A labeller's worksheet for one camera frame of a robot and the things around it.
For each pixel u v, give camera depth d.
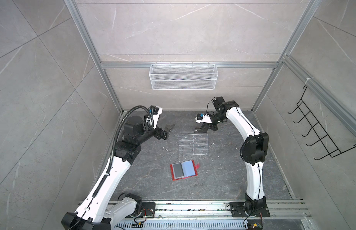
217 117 0.78
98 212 0.37
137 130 0.50
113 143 0.44
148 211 0.73
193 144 0.95
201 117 0.78
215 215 0.73
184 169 0.88
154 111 0.55
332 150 0.58
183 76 1.01
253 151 0.56
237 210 0.73
